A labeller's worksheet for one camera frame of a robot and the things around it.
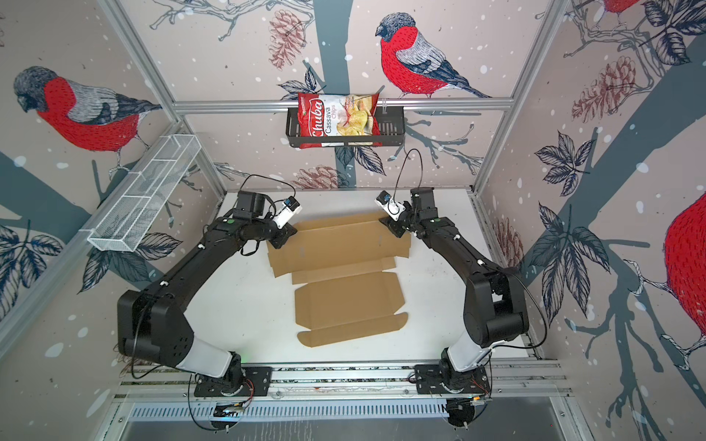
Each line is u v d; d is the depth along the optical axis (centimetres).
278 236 75
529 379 75
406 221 76
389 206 74
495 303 45
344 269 92
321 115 88
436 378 71
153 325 42
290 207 74
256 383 73
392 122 95
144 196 78
